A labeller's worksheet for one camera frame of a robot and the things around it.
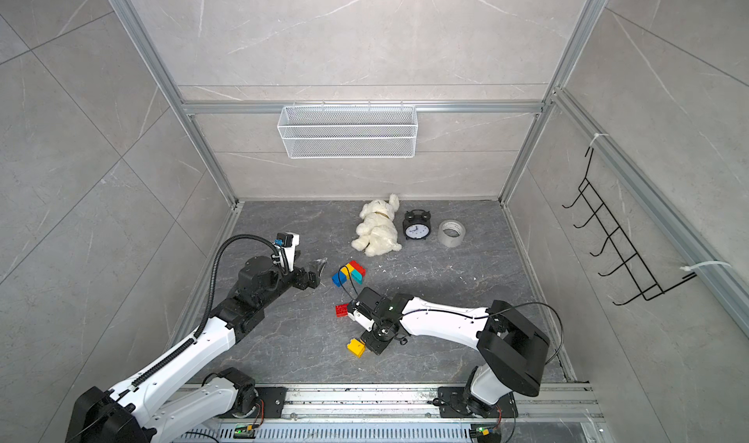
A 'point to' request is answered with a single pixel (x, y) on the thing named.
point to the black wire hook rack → (631, 260)
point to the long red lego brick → (358, 267)
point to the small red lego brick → (341, 310)
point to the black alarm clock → (416, 224)
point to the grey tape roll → (451, 232)
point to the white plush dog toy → (378, 229)
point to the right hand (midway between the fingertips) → (374, 340)
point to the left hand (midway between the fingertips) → (314, 252)
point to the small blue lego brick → (338, 278)
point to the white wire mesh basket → (349, 132)
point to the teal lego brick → (357, 276)
